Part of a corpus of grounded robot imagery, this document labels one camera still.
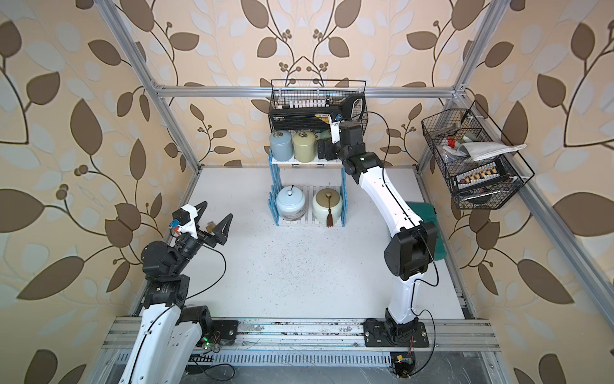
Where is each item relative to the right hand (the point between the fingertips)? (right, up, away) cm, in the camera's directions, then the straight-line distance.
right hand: (331, 138), depth 83 cm
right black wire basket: (+41, +3, +1) cm, 41 cm away
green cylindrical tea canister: (-2, +1, -1) cm, 3 cm away
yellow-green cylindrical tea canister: (-9, -4, -4) cm, 11 cm away
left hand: (-34, -23, -15) cm, 44 cm away
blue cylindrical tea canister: (-17, -4, -3) cm, 17 cm away
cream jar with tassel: (-1, -24, +8) cm, 26 cm away
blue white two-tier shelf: (-22, -15, +13) cm, 30 cm away
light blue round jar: (-15, -23, +9) cm, 29 cm away
